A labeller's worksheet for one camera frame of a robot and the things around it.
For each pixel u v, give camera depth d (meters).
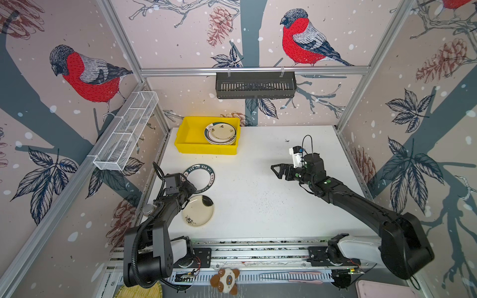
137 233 0.41
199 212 0.88
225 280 0.66
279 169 0.75
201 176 0.99
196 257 0.73
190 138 1.13
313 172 0.64
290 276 0.70
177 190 0.70
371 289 0.65
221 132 1.13
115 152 0.71
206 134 1.09
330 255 0.67
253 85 1.05
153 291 0.66
